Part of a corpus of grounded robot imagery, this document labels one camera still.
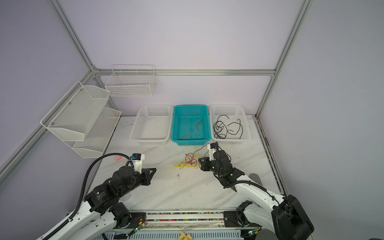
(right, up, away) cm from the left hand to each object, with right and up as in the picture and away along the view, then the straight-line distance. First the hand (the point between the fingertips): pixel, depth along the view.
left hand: (154, 171), depth 73 cm
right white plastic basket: (+51, +35, +45) cm, 77 cm away
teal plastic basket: (+16, +24, +42) cm, 51 cm away
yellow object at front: (+16, -30, -5) cm, 34 cm away
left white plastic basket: (-14, +25, +44) cm, 52 cm away
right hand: (+23, +4, +9) cm, 25 cm away
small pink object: (-29, +3, +21) cm, 36 cm away
